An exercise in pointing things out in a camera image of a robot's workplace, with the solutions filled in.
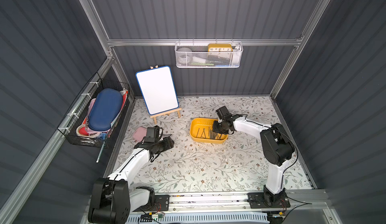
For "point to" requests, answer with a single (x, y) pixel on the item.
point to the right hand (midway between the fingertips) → (216, 127)
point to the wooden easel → (155, 117)
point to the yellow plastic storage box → (201, 131)
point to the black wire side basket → (75, 124)
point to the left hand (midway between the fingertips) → (170, 143)
